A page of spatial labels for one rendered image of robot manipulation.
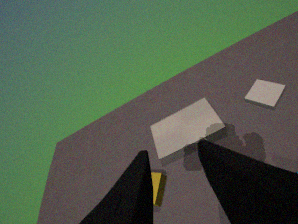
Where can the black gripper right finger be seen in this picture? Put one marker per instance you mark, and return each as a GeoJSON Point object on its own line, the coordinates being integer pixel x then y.
{"type": "Point", "coordinates": [251, 192]}

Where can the yellow rectangular block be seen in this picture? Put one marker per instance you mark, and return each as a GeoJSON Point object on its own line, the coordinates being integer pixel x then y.
{"type": "Point", "coordinates": [159, 182]}

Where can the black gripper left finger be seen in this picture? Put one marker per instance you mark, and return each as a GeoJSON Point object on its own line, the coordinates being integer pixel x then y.
{"type": "Point", "coordinates": [130, 201]}

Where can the beige square tile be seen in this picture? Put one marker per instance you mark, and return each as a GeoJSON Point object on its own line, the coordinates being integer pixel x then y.
{"type": "Point", "coordinates": [265, 93]}

